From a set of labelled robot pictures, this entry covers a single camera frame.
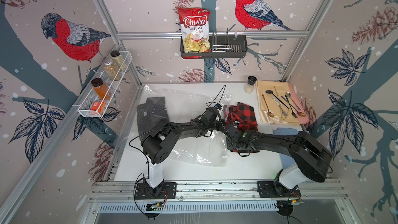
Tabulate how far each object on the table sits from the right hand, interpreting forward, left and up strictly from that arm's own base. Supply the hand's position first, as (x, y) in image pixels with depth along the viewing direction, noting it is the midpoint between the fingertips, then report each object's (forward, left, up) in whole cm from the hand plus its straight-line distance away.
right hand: (229, 142), depth 90 cm
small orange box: (0, +62, +34) cm, 71 cm away
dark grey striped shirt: (+16, +52, +3) cm, 54 cm away
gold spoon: (+21, -28, +1) cm, 35 cm away
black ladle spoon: (+40, -34, +1) cm, 52 cm away
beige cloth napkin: (+45, -41, +1) cm, 61 cm away
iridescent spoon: (+21, -48, +1) cm, 52 cm away
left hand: (+9, +1, +8) cm, 12 cm away
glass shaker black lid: (+41, -17, +4) cm, 44 cm away
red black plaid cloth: (+17, -10, +3) cm, 20 cm away
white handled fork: (+29, -37, +1) cm, 47 cm away
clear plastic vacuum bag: (-5, +12, 0) cm, 13 cm away
